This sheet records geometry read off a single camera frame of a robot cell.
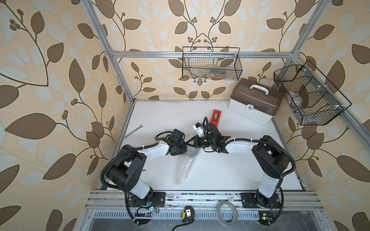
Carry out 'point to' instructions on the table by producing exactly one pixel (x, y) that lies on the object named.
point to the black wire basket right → (315, 101)
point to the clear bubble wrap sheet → (184, 161)
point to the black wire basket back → (211, 63)
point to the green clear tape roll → (215, 115)
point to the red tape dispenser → (216, 121)
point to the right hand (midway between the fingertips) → (186, 143)
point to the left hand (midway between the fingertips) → (183, 148)
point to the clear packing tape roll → (235, 212)
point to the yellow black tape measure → (188, 214)
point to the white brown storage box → (254, 100)
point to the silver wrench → (125, 137)
